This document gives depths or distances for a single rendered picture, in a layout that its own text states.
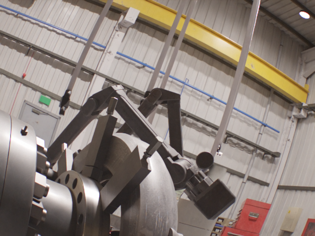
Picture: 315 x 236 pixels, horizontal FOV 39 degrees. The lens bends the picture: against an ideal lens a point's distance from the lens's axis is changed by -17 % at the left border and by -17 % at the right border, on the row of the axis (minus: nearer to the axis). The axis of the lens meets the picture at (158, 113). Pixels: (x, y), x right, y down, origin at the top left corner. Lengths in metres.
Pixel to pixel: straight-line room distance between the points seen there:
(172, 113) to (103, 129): 0.86
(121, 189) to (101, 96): 0.69
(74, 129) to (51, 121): 10.26
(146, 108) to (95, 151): 0.86
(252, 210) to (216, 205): 3.61
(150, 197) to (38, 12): 11.59
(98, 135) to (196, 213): 0.60
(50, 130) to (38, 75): 1.42
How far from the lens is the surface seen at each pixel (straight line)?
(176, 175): 1.73
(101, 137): 1.40
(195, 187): 1.73
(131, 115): 1.79
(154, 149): 1.14
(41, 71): 12.31
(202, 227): 1.87
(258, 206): 5.33
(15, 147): 1.13
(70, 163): 1.63
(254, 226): 5.32
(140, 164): 1.15
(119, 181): 1.21
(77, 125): 1.90
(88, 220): 1.21
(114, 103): 1.46
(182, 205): 1.88
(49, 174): 1.75
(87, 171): 1.42
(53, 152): 1.99
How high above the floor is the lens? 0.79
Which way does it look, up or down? 11 degrees up
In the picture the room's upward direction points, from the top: 20 degrees clockwise
